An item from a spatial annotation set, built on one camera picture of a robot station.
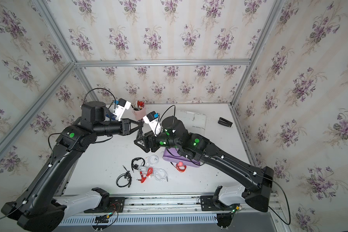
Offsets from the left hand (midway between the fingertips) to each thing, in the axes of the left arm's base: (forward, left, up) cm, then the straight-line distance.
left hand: (143, 126), depth 60 cm
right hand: (-4, +1, -3) cm, 5 cm away
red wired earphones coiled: (-4, -17, -36) cm, 40 cm away
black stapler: (+30, -52, -35) cm, 69 cm away
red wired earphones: (-9, +4, -37) cm, 38 cm away
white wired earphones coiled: (-8, -5, -37) cm, 39 cm away
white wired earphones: (+1, 0, -37) cm, 37 cm away
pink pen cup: (+32, +11, -29) cm, 45 cm away
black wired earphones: (-3, +10, -37) cm, 38 cm away
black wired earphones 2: (-8, +14, -37) cm, 40 cm away
